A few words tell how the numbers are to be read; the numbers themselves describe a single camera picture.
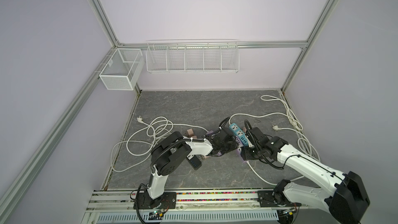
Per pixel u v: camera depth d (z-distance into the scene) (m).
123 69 1.00
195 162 0.84
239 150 0.83
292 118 1.02
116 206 0.74
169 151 0.53
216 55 1.05
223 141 0.72
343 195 0.39
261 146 0.61
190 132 0.96
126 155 0.89
